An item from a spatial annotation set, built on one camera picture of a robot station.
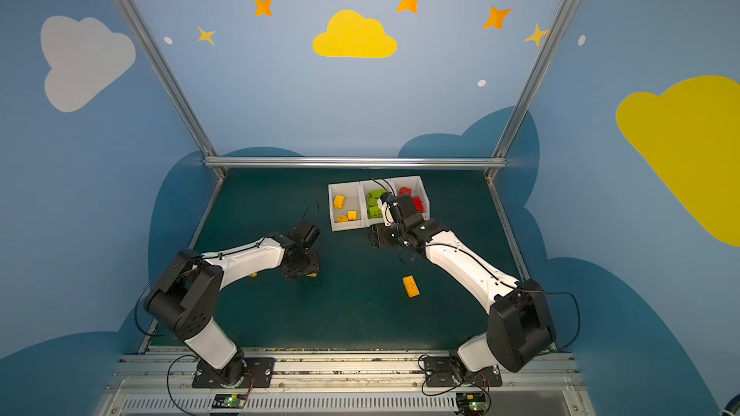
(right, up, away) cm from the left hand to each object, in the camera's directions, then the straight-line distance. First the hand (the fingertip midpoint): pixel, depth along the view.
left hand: (319, 266), depth 93 cm
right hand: (+20, +13, -8) cm, 25 cm away
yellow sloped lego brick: (+5, +21, +16) cm, 27 cm away
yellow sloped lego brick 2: (+6, +15, +12) cm, 20 cm away
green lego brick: (+19, +24, +19) cm, 36 cm away
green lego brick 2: (+18, +21, +16) cm, 32 cm away
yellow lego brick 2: (+30, -6, -2) cm, 30 cm away
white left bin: (+10, +24, +20) cm, 33 cm away
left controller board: (-19, -29, -21) cm, 40 cm away
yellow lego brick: (+10, +16, +12) cm, 22 cm away
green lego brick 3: (+18, +17, +11) cm, 27 cm away
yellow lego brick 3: (-8, +6, -32) cm, 33 cm away
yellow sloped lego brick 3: (-1, -2, -3) cm, 4 cm away
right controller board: (+43, -30, -21) cm, 56 cm away
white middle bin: (+14, +26, +15) cm, 33 cm away
